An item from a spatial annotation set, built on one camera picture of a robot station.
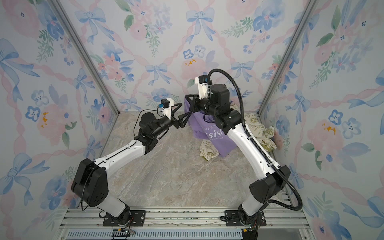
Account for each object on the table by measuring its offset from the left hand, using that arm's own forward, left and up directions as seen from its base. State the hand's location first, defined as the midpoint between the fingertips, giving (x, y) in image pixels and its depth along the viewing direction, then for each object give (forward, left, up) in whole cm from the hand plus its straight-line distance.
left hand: (187, 107), depth 71 cm
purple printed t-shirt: (-4, -9, -11) cm, 15 cm away
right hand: (+2, 0, +6) cm, 6 cm away
